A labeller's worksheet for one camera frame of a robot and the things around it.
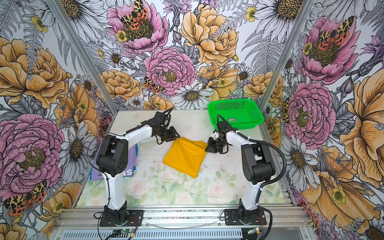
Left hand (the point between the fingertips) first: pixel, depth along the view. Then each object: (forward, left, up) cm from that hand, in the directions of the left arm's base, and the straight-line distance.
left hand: (177, 140), depth 96 cm
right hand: (-9, -18, -1) cm, 20 cm away
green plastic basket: (+31, -49, -8) cm, 59 cm away
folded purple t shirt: (-20, +44, -3) cm, 48 cm away
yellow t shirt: (-9, -6, -5) cm, 12 cm away
